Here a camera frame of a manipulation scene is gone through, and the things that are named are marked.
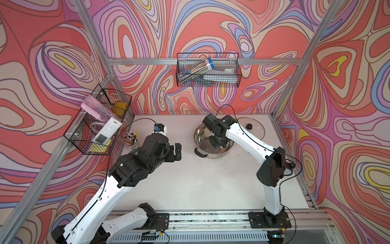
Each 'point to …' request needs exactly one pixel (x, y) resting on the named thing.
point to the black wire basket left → (86, 126)
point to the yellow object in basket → (119, 108)
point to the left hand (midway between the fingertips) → (174, 146)
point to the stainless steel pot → (205, 148)
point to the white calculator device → (106, 131)
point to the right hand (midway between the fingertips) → (219, 146)
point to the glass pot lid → (253, 126)
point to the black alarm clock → (288, 170)
